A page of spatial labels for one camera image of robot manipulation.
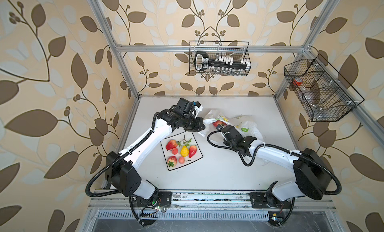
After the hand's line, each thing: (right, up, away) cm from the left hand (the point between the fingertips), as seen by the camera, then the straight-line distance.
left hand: (206, 126), depth 74 cm
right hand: (+16, -7, +14) cm, 22 cm away
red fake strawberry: (-8, -15, +12) cm, 21 cm away
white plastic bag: (+22, 0, +11) cm, 25 cm away
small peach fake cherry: (-14, -21, +10) cm, 27 cm away
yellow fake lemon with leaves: (-12, -15, +12) cm, 23 cm away
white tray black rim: (-17, -10, +22) cm, 30 cm away
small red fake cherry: (-18, -17, +14) cm, 28 cm away
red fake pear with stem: (-20, -13, +15) cm, 29 cm away
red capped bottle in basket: (+55, +25, +13) cm, 62 cm away
